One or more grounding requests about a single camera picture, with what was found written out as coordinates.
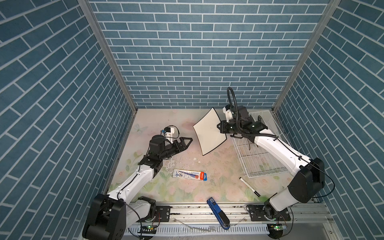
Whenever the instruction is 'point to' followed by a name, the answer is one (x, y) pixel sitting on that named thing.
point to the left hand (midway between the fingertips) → (189, 142)
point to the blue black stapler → (222, 217)
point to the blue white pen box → (189, 174)
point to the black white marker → (250, 187)
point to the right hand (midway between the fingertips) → (216, 123)
